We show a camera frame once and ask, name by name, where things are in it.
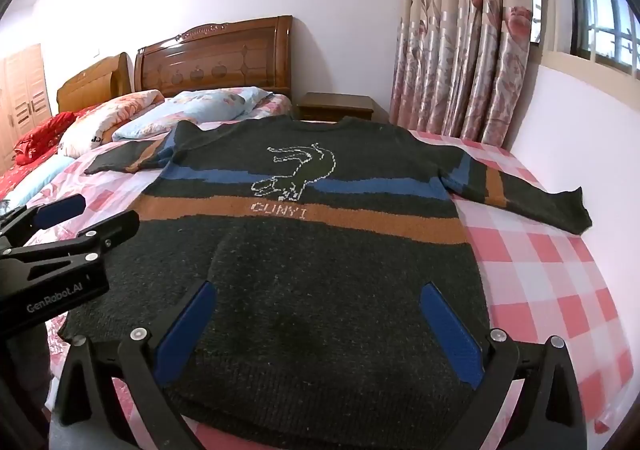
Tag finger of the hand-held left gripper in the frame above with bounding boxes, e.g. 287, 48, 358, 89
0, 209, 141, 281
0, 193, 87, 251

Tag light blue floral pillow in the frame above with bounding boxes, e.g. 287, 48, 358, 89
112, 86, 274, 142

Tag wooden nightstand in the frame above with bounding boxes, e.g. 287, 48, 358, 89
295, 92, 391, 123

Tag small wooden headboard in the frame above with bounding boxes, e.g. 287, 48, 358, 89
56, 52, 134, 116

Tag red quilt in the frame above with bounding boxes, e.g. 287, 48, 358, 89
12, 110, 79, 166

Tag barred window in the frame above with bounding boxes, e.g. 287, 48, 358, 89
530, 0, 640, 76

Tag wooden wardrobe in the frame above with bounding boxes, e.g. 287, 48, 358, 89
0, 43, 54, 176

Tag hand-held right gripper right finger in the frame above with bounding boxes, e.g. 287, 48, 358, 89
420, 282, 589, 450

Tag dark striped knit sweater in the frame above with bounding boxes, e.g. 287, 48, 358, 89
57, 115, 594, 449

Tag pink floral curtain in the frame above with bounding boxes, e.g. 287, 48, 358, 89
388, 0, 544, 149

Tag pink checked bed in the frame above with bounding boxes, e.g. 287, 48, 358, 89
0, 94, 637, 450

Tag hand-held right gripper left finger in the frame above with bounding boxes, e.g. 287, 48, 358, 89
52, 280, 219, 450

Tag light blue cloth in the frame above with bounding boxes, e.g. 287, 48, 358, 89
2, 155, 76, 211

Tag large carved wooden headboard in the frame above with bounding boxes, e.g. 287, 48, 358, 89
134, 15, 294, 98

